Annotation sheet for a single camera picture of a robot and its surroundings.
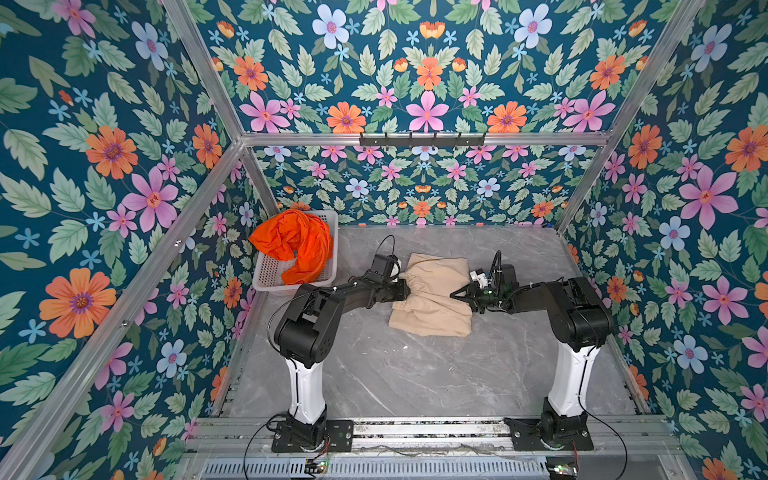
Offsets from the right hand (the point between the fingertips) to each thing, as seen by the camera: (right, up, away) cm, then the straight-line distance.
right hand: (454, 295), depth 98 cm
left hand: (-14, +4, -1) cm, 14 cm away
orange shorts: (-51, +20, +1) cm, 54 cm away
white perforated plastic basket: (-63, +8, +3) cm, 64 cm away
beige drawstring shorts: (-8, -3, -5) cm, 10 cm away
